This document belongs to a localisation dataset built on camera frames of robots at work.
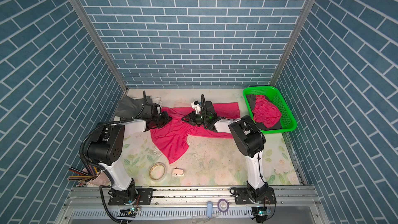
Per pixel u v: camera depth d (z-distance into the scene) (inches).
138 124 26.4
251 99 41.2
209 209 26.8
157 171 32.2
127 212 28.3
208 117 31.0
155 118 33.3
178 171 31.2
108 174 21.4
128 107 40.1
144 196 29.3
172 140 36.8
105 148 19.5
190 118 33.7
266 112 38.3
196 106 35.6
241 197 29.0
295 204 28.7
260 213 27.6
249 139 21.5
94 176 28.0
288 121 37.9
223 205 28.4
